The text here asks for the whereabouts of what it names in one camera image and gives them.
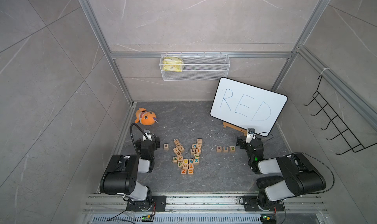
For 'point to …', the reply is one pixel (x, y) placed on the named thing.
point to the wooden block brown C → (176, 141)
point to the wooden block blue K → (196, 161)
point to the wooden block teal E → (225, 149)
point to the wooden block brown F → (199, 140)
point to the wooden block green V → (175, 159)
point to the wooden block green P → (180, 164)
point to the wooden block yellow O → (185, 161)
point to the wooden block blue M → (191, 161)
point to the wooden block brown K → (180, 158)
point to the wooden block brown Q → (185, 166)
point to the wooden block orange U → (190, 171)
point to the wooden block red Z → (183, 171)
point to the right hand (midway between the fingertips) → (247, 134)
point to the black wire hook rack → (334, 120)
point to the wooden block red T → (191, 165)
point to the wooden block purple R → (219, 149)
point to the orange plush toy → (147, 118)
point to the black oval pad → (265, 182)
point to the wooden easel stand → (236, 127)
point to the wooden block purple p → (166, 146)
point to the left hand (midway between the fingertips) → (148, 135)
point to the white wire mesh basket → (194, 67)
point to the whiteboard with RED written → (247, 106)
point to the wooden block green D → (232, 149)
